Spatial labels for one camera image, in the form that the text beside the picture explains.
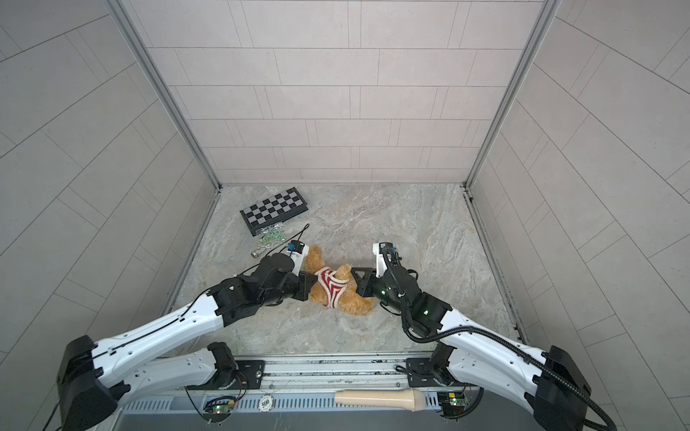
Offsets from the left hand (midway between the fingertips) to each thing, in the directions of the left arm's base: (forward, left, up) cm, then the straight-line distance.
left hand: (325, 279), depth 74 cm
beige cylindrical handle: (-27, -22, -11) cm, 36 cm away
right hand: (0, -6, +2) cm, 7 cm away
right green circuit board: (-27, -34, -14) cm, 45 cm away
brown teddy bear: (-5, -7, -2) cm, 9 cm away
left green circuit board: (-29, +24, -11) cm, 40 cm away
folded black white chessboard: (+33, +24, -12) cm, 43 cm away
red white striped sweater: (-2, -2, -1) cm, 3 cm away
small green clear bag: (+23, +23, -14) cm, 36 cm away
